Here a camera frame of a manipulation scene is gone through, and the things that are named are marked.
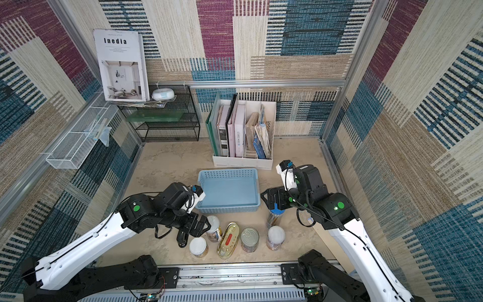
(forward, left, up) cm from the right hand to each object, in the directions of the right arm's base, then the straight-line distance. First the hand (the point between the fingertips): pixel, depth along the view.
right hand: (272, 191), depth 68 cm
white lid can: (-9, +22, -16) cm, 29 cm away
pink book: (+36, +14, -3) cm, 38 cm away
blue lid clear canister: (-3, -2, -14) cm, 14 cm away
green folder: (+34, +24, +3) cm, 41 cm away
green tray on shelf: (+43, +54, 0) cm, 69 cm away
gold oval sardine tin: (-10, +17, -23) cm, 30 cm away
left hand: (-8, +25, -7) cm, 27 cm away
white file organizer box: (+36, +9, -4) cm, 37 cm away
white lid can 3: (-11, -2, -15) cm, 19 cm away
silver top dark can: (-11, +8, -18) cm, 22 cm away
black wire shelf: (+56, +46, -21) cm, 75 cm away
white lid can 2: (-13, +28, -19) cm, 37 cm away
